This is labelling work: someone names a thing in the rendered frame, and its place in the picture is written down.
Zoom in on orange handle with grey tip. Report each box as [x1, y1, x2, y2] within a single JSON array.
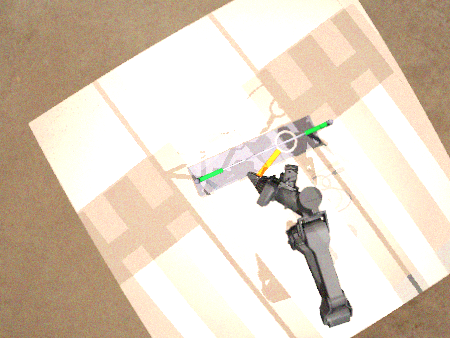
[[257, 130, 297, 177]]

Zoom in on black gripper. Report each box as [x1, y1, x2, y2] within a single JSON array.
[[247, 171, 300, 211]]

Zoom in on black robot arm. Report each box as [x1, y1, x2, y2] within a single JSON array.
[[279, 164, 353, 329]]

